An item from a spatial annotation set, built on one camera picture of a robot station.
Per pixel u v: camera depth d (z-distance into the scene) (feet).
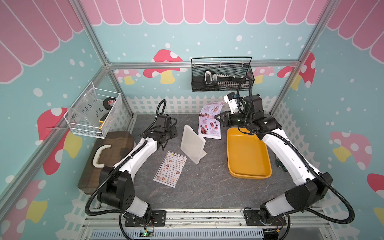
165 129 2.19
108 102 2.61
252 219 2.42
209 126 2.45
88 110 2.21
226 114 2.01
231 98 2.05
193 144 2.73
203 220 2.48
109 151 2.58
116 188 1.41
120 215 2.28
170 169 3.01
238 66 2.94
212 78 2.92
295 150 1.49
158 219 2.44
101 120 2.10
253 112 1.78
